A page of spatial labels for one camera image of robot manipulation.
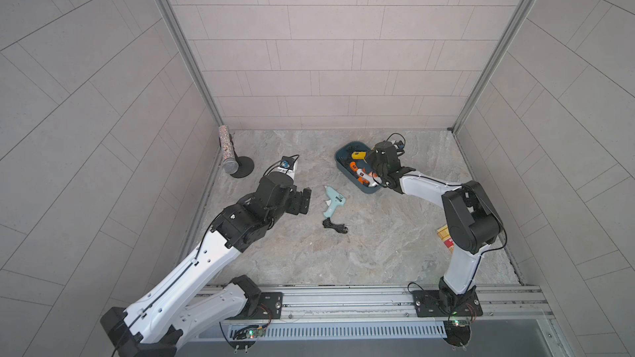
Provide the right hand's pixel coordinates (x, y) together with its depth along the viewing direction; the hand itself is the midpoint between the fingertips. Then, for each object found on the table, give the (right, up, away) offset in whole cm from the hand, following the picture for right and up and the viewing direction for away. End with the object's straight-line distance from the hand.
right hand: (365, 150), depth 96 cm
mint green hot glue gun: (-12, -18, -5) cm, 22 cm away
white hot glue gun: (+1, -11, -2) cm, 11 cm away
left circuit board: (-37, -50, -31) cm, 69 cm away
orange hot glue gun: (-4, -6, +3) cm, 8 cm away
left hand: (-23, -10, -25) cm, 35 cm away
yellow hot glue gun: (-2, -2, -1) cm, 3 cm away
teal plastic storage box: (-8, -3, +6) cm, 11 cm away
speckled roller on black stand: (-44, -5, -16) cm, 47 cm away
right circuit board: (+23, -52, -27) cm, 63 cm away
